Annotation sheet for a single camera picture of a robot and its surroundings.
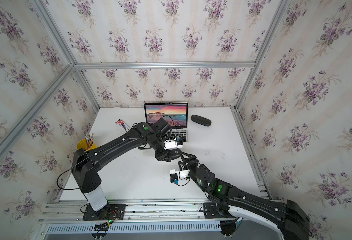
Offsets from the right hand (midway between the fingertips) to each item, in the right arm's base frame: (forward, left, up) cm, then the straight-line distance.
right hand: (184, 154), depth 74 cm
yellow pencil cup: (+10, +62, -9) cm, 63 cm away
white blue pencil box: (+31, +44, -17) cm, 57 cm away
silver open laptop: (+34, +6, -7) cm, 35 cm away
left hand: (+1, +7, -4) cm, 8 cm away
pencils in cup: (+9, +54, -2) cm, 54 cm away
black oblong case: (+35, -13, -16) cm, 41 cm away
